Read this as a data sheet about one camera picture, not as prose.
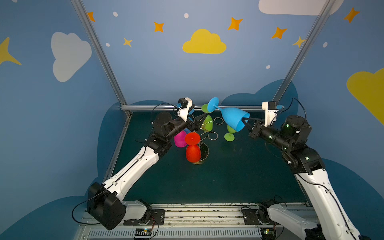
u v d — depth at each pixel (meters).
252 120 0.58
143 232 0.73
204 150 0.99
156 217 0.75
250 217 0.75
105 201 0.38
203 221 0.73
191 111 0.68
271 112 0.52
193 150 0.74
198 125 0.61
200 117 0.61
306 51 0.84
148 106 1.24
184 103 0.53
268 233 0.73
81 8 0.69
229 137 1.07
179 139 0.80
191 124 0.58
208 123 0.87
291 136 0.43
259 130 0.52
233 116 0.58
